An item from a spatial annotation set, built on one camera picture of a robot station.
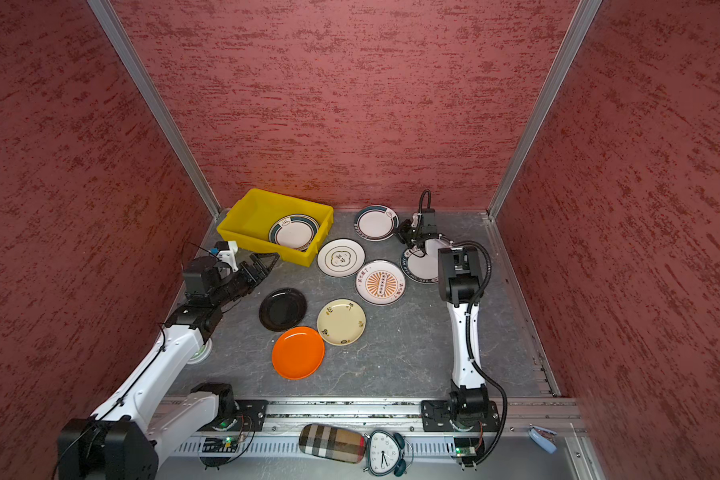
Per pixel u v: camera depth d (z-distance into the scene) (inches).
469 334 25.8
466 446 27.7
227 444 27.5
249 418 28.6
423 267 40.7
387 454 26.0
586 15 28.1
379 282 39.4
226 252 28.5
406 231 40.7
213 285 24.5
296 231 44.4
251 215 45.9
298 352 33.2
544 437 27.9
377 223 46.3
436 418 29.1
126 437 15.1
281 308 36.7
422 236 36.1
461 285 26.0
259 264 27.4
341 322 35.4
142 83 32.7
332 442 26.7
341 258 41.9
